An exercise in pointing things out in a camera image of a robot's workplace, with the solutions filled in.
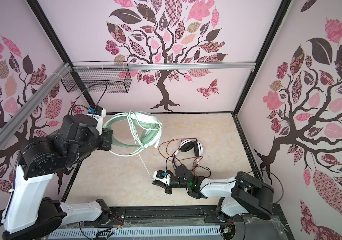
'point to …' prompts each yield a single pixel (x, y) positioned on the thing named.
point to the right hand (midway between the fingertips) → (154, 178)
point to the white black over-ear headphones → (188, 145)
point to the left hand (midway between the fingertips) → (109, 134)
